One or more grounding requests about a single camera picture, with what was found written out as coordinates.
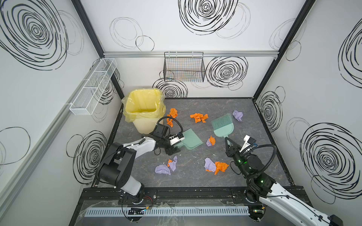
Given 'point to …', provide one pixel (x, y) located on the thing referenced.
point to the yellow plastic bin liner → (138, 103)
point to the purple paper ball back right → (237, 115)
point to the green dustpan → (191, 141)
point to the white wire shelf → (86, 102)
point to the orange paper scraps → (199, 117)
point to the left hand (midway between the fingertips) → (178, 144)
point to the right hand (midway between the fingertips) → (222, 140)
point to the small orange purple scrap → (210, 141)
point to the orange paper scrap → (173, 114)
